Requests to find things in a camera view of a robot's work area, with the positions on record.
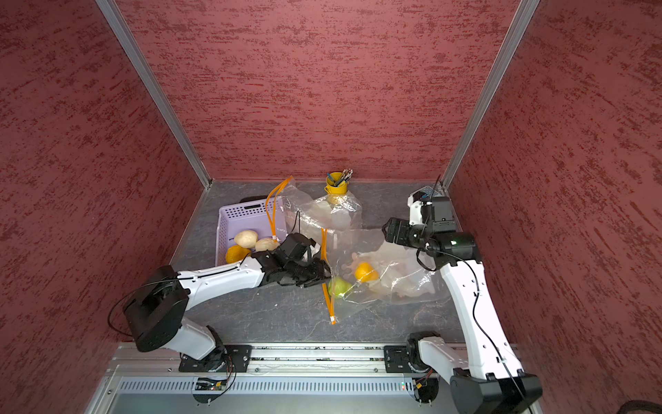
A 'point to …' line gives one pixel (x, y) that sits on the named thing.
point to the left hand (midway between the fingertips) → (329, 282)
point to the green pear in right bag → (339, 285)
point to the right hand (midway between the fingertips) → (394, 235)
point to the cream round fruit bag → (246, 238)
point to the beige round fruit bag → (265, 243)
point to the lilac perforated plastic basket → (266, 217)
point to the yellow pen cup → (331, 186)
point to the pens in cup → (345, 176)
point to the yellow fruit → (365, 272)
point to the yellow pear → (236, 254)
